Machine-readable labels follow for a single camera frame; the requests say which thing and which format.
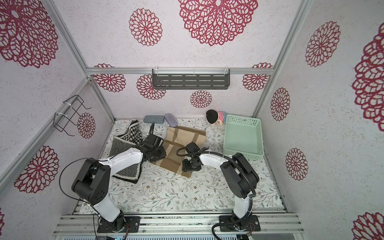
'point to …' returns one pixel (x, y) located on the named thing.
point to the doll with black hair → (214, 118)
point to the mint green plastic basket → (244, 135)
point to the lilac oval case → (171, 120)
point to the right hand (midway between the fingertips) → (185, 167)
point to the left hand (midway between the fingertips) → (165, 154)
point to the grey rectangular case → (157, 119)
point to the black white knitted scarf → (131, 135)
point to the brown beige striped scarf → (176, 140)
